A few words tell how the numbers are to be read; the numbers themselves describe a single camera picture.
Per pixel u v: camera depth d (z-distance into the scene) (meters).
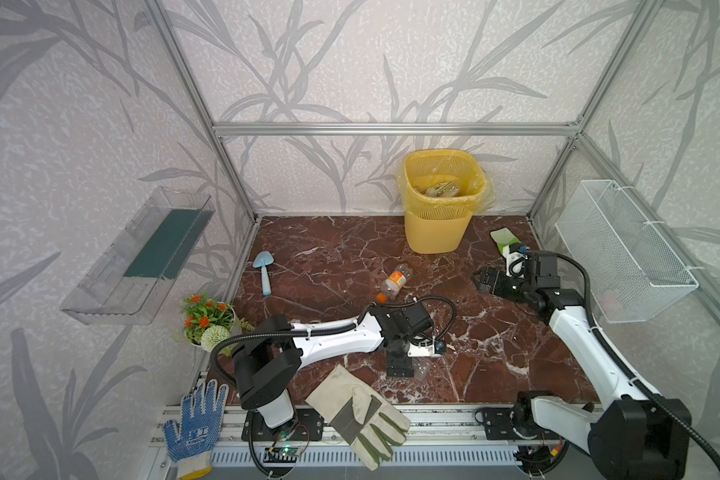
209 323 0.77
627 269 0.63
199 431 0.73
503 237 1.14
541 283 0.62
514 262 0.73
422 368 0.77
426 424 0.75
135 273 0.64
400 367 0.71
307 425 0.73
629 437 0.40
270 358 0.47
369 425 0.73
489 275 0.74
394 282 0.96
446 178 1.08
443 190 1.07
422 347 0.69
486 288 0.74
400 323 0.63
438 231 1.05
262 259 1.05
